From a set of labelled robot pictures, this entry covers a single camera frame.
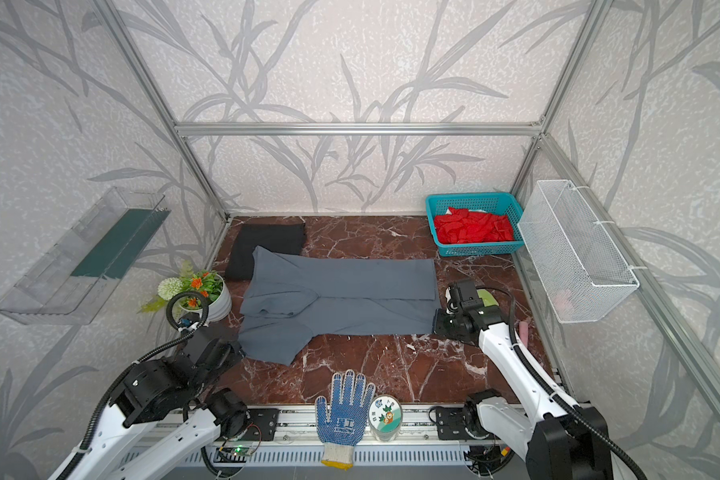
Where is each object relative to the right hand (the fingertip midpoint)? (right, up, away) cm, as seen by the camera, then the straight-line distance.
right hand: (437, 316), depth 84 cm
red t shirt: (+15, +27, +25) cm, 40 cm away
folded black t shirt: (-54, +23, +28) cm, 65 cm away
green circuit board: (-49, -29, -14) cm, 59 cm away
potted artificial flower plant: (-64, +9, -2) cm, 64 cm away
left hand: (-48, -1, -13) cm, 50 cm away
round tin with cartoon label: (-15, -19, -16) cm, 29 cm away
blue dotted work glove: (-24, -23, -10) cm, 35 cm away
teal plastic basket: (+30, +36, +31) cm, 57 cm away
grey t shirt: (-45, +3, +10) cm, 46 cm away
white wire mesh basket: (+25, +15, -21) cm, 37 cm away
